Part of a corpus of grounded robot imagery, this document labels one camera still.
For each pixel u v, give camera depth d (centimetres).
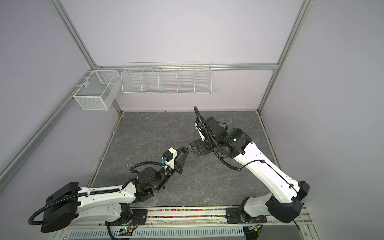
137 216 74
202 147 58
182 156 64
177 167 61
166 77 98
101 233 71
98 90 99
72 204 42
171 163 57
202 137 57
